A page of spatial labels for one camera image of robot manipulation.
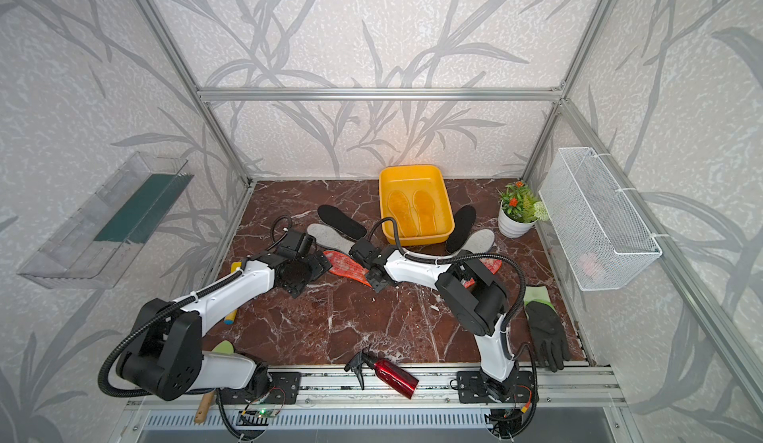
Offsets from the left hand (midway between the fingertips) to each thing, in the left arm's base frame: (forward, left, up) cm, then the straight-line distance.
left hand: (323, 272), depth 89 cm
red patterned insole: (+5, -6, -5) cm, 9 cm away
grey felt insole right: (+14, -52, -4) cm, 54 cm away
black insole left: (+23, -2, -6) cm, 24 cm away
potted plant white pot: (+17, -61, +10) cm, 64 cm away
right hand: (+2, -18, -4) cm, 18 cm away
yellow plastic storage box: (+44, -27, -3) cm, 52 cm away
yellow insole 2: (+31, -33, -4) cm, 45 cm away
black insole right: (+23, -47, -4) cm, 53 cm away
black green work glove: (-18, -64, -1) cm, 67 cm away
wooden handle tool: (-34, +23, -3) cm, 41 cm away
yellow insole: (+29, -23, -4) cm, 38 cm away
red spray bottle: (-26, -20, -1) cm, 33 cm away
